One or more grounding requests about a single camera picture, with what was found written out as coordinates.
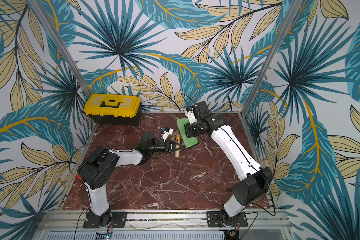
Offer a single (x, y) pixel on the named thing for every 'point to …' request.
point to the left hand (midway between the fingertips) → (182, 149)
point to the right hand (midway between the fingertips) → (187, 130)
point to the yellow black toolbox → (119, 109)
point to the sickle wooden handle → (177, 146)
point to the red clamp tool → (79, 176)
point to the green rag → (188, 141)
